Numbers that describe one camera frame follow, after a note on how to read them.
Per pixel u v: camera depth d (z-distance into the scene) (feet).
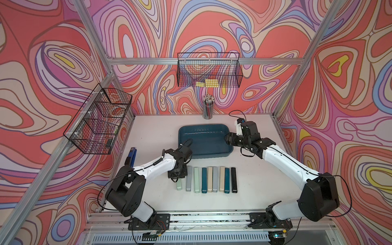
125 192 1.42
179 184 2.67
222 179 2.77
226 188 2.70
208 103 3.46
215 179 2.76
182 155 2.30
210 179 2.76
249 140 2.06
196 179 2.77
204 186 2.70
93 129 2.42
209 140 3.42
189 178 2.82
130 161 3.04
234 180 2.77
